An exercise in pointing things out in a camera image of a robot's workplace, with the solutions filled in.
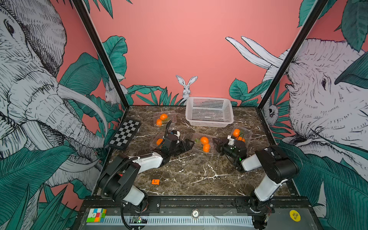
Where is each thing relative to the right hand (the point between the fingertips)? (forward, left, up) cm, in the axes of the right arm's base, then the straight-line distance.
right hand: (211, 138), depth 88 cm
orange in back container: (+23, +34, -5) cm, 41 cm away
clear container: (+28, +41, -10) cm, 50 cm away
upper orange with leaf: (+1, +3, -6) cm, 7 cm away
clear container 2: (+10, -26, -9) cm, 29 cm away
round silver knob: (-39, +11, -4) cm, 41 cm away
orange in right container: (+9, -19, -7) cm, 22 cm away
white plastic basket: (+34, -6, -12) cm, 36 cm away
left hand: (-3, +12, -1) cm, 12 cm away
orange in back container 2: (+17, +37, -5) cm, 41 cm away
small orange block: (-24, +33, -8) cm, 41 cm away
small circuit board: (-41, +38, -10) cm, 57 cm away
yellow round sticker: (-39, -41, -12) cm, 57 cm away
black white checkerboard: (+7, +59, -6) cm, 60 cm away
